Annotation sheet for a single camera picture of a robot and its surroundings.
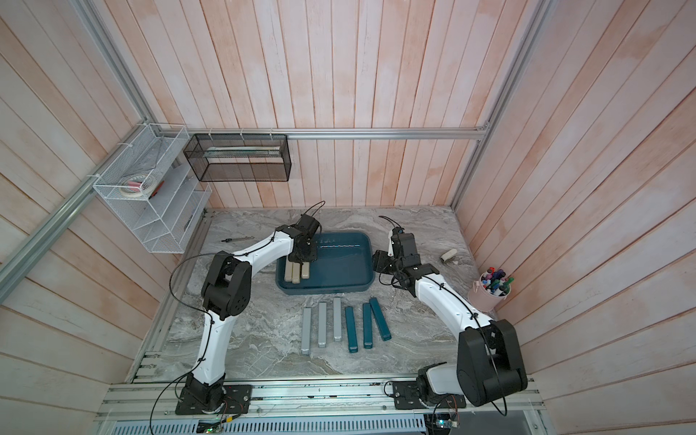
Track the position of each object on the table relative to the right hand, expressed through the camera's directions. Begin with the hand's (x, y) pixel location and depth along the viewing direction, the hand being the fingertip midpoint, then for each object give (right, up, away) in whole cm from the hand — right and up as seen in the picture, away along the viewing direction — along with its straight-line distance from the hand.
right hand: (379, 256), depth 89 cm
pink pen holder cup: (+34, -10, -6) cm, 36 cm away
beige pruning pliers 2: (-30, -7, +8) cm, 32 cm away
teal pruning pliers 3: (0, -21, -2) cm, 21 cm away
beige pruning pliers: (-32, -6, +8) cm, 34 cm away
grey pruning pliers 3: (-14, -20, -4) cm, 25 cm away
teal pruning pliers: (-10, -23, -5) cm, 25 cm away
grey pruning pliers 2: (-19, -22, -4) cm, 29 cm away
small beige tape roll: (+28, -1, +12) cm, 31 cm away
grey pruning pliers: (-24, -25, -6) cm, 35 cm away
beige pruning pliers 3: (-26, -6, +8) cm, 28 cm away
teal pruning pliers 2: (-4, -23, -4) cm, 23 cm away
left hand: (-25, -2, +13) cm, 28 cm away
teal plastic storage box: (-12, -4, +17) cm, 22 cm away
